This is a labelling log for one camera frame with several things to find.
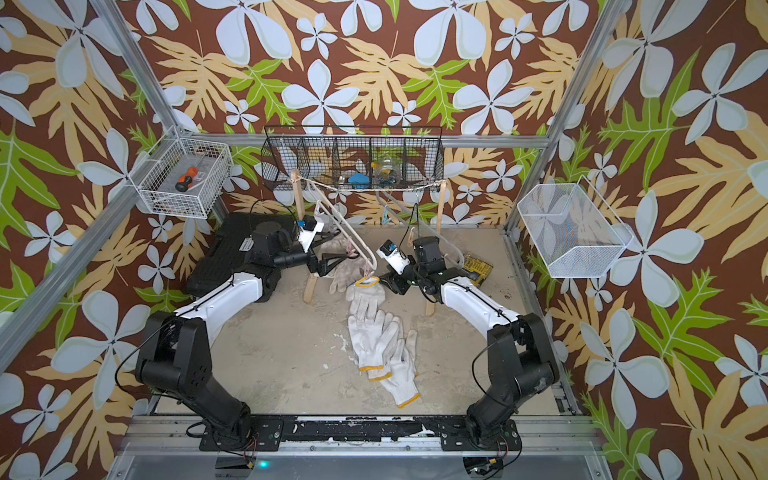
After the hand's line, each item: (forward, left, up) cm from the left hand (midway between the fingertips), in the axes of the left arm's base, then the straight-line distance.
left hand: (338, 241), depth 83 cm
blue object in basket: (+22, -5, +4) cm, 23 cm away
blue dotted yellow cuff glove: (-7, -7, -19) cm, 21 cm away
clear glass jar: (+26, -14, +3) cm, 30 cm away
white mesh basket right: (+2, -66, +2) cm, 66 cm away
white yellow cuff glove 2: (-31, -18, -24) cm, 43 cm away
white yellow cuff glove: (-19, -9, -23) cm, 31 cm away
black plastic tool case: (+9, +41, -17) cm, 45 cm away
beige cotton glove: (+1, -3, -14) cm, 14 cm away
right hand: (-3, -13, -9) cm, 16 cm away
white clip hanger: (+40, -22, -26) cm, 53 cm away
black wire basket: (+31, -3, +7) cm, 32 cm away
